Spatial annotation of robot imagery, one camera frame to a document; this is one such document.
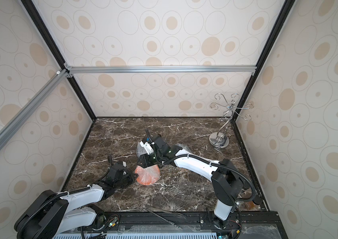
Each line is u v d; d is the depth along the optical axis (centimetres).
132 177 78
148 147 73
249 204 73
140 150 99
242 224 71
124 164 85
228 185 45
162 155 62
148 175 86
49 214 42
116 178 69
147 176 86
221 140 104
